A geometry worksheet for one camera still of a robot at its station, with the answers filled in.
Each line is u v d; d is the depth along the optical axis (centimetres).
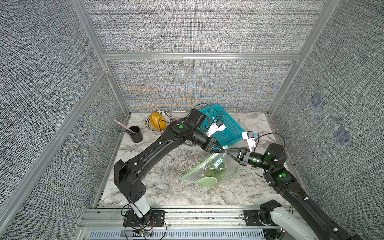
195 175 69
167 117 115
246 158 59
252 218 73
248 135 62
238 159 62
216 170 70
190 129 53
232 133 62
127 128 98
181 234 70
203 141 61
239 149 64
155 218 73
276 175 55
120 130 92
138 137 100
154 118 107
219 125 62
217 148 65
